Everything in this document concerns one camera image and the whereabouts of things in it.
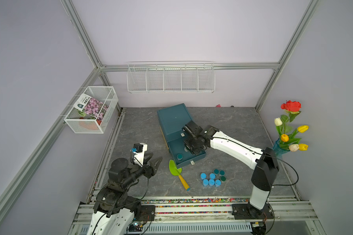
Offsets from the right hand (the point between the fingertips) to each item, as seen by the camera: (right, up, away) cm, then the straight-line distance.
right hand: (183, 145), depth 82 cm
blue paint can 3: (+12, -21, -1) cm, 24 cm away
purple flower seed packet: (-48, +21, -9) cm, 53 cm away
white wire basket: (-53, +12, -9) cm, 55 cm away
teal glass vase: (+52, -3, -4) cm, 52 cm away
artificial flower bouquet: (+54, +8, -6) cm, 55 cm away
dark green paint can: (-2, -7, +1) cm, 7 cm away
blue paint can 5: (+19, -21, -2) cm, 28 cm away
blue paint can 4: (+16, -21, -1) cm, 26 cm away
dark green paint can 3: (+23, -19, +1) cm, 30 cm away
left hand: (-12, -3, -15) cm, 20 cm away
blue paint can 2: (+17, -18, +1) cm, 24 cm away
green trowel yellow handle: (-4, -17, +5) cm, 18 cm away
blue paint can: (+11, -18, +1) cm, 21 cm away
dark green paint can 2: (+22, -17, +3) cm, 28 cm away
